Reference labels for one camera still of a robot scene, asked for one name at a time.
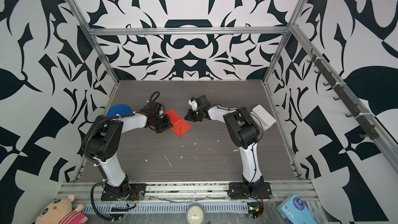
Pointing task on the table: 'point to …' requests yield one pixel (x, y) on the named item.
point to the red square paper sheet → (180, 127)
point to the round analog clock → (195, 214)
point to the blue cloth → (122, 109)
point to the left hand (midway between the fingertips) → (174, 122)
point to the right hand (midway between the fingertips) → (185, 117)
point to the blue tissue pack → (294, 211)
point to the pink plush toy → (60, 211)
